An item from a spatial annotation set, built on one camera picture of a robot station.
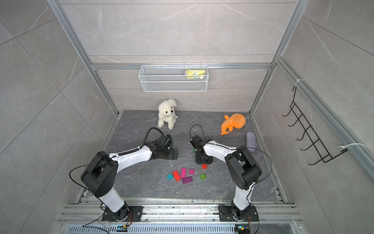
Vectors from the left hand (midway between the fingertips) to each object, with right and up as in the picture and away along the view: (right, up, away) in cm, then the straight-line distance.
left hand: (173, 151), depth 92 cm
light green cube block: (+19, -14, -6) cm, 24 cm away
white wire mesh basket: (0, +50, +9) cm, 51 cm away
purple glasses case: (+54, +5, +8) cm, 54 cm away
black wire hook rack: (+66, +10, -29) cm, 73 cm away
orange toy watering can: (+46, +20, +15) cm, 52 cm away
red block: (+20, -9, -2) cm, 22 cm away
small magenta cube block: (+12, -12, -4) cm, 17 cm away
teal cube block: (-1, -14, -6) cm, 15 cm away
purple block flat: (+9, -15, -8) cm, 19 cm away
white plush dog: (-5, +25, +6) cm, 26 cm away
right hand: (+20, -6, +1) cm, 21 cm away
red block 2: (+3, -13, -6) cm, 15 cm away
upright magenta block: (+7, -12, -4) cm, 14 cm away
